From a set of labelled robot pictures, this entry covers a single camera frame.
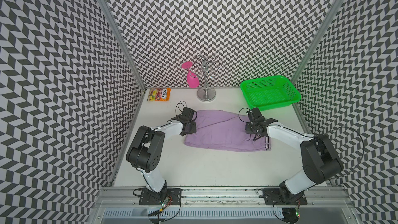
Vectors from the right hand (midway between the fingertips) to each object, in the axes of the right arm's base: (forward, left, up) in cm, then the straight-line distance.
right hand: (251, 129), depth 92 cm
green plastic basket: (+33, -20, -3) cm, 39 cm away
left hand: (+2, +37, -3) cm, 37 cm away
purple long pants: (-1, +16, +1) cm, 16 cm away
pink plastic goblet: (+33, +37, +12) cm, 50 cm away
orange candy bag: (+30, +62, 0) cm, 69 cm away
